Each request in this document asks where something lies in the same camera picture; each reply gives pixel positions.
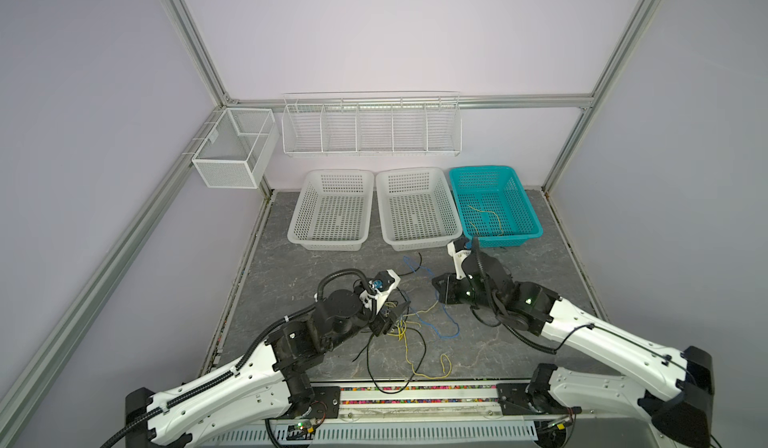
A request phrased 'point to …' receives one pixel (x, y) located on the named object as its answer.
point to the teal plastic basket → (494, 206)
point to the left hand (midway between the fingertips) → (397, 295)
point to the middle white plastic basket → (416, 209)
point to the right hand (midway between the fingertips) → (431, 284)
